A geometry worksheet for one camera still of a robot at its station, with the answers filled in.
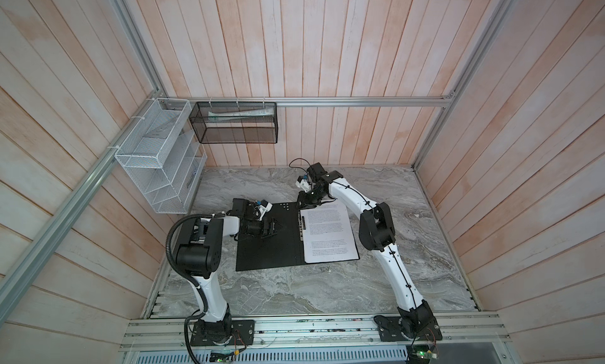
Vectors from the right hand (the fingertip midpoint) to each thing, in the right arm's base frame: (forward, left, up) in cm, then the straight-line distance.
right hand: (297, 206), depth 101 cm
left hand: (-13, +6, +1) cm, 15 cm away
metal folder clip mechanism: (-8, -2, -2) cm, 9 cm away
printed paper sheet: (-12, -14, -3) cm, 19 cm away
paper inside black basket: (+20, +26, +33) cm, 46 cm away
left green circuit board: (-54, +22, -4) cm, 59 cm away
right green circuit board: (-51, -40, -5) cm, 65 cm away
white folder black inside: (-20, +6, -2) cm, 21 cm away
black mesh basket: (+30, +28, +23) cm, 47 cm away
